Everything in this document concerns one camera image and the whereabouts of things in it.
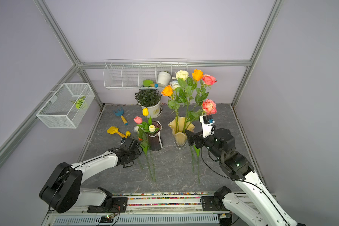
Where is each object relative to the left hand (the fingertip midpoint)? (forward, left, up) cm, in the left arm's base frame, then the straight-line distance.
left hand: (137, 153), depth 90 cm
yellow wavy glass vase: (+10, -27, +14) cm, 32 cm away
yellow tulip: (+11, -9, +27) cm, 30 cm away
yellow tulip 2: (+17, +8, 0) cm, 19 cm away
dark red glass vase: (+2, -12, +11) cm, 16 cm away
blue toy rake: (+38, +19, -3) cm, 43 cm away
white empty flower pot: (+38, -20, +29) cm, 52 cm away
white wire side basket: (+22, +38, +24) cm, 50 cm away
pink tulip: (+6, -5, +28) cm, 29 cm away
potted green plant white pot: (+35, -9, +14) cm, 39 cm away
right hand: (-3, -33, +30) cm, 45 cm away
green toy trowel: (+42, -9, +23) cm, 49 cm away
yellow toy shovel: (+21, +20, -1) cm, 29 cm away
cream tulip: (-1, -13, +28) cm, 31 cm away
